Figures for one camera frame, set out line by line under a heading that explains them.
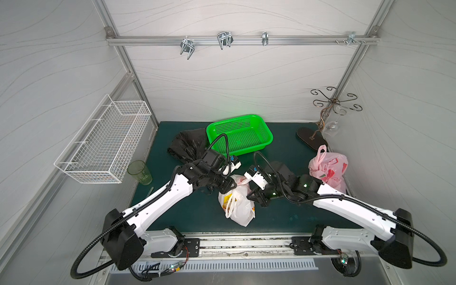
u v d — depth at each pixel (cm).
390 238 41
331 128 90
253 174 63
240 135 115
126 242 37
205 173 54
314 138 110
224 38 77
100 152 68
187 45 76
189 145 101
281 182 55
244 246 75
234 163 67
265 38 78
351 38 77
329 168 84
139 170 88
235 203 73
